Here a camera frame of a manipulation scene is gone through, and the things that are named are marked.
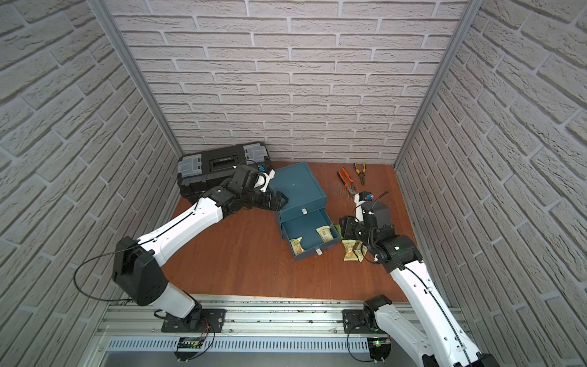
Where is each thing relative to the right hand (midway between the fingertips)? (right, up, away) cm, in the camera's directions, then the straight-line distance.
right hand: (347, 221), depth 74 cm
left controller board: (-52, -40, -3) cm, 66 cm away
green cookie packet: (-1, -5, +13) cm, 14 cm away
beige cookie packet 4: (+8, -14, +13) cm, 21 cm away
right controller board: (+9, -40, -4) cm, 41 cm away
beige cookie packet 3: (+3, -12, +14) cm, 19 cm away
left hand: (-22, +8, +7) cm, 25 cm away
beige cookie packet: (-17, -10, +7) cm, 21 cm away
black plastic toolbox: (-58, +17, +19) cm, 64 cm away
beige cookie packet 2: (-6, -7, +11) cm, 14 cm away
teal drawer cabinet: (-15, -2, +9) cm, 17 cm away
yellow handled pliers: (+16, +18, +43) cm, 49 cm away
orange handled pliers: (+8, +13, +37) cm, 40 cm away
